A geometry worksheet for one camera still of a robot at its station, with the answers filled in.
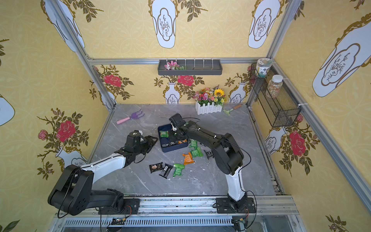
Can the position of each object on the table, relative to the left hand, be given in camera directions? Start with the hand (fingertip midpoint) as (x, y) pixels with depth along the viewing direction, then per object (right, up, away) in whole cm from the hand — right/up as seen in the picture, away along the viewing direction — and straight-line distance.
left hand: (153, 139), depth 91 cm
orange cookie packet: (+22, -12, -1) cm, 26 cm away
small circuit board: (-13, -39, -18) cm, 45 cm away
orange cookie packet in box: (+17, -3, +4) cm, 17 cm away
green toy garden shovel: (+54, +18, +26) cm, 63 cm away
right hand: (+14, +3, +3) cm, 14 cm away
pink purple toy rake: (-20, +16, +25) cm, 36 cm away
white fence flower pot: (+36, +22, +19) cm, 46 cm away
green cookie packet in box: (+6, +2, +10) cm, 12 cm away
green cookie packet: (+16, -17, -5) cm, 24 cm away
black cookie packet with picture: (+3, -16, -5) cm, 17 cm away
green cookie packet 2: (+28, -9, +1) cm, 29 cm away
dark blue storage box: (+4, -2, +9) cm, 11 cm away
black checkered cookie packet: (+36, -10, +1) cm, 37 cm away
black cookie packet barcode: (+9, -18, -5) cm, 21 cm away
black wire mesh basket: (+74, +22, -7) cm, 78 cm away
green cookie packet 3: (+26, -4, +5) cm, 27 cm away
